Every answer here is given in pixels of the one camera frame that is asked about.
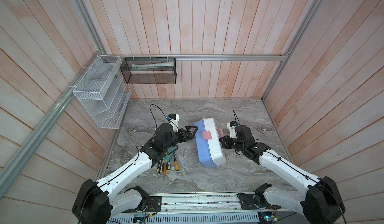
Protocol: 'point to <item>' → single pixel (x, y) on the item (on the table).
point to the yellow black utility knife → (160, 167)
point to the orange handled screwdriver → (164, 170)
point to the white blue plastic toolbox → (210, 148)
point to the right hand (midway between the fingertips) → (219, 139)
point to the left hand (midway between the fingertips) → (193, 132)
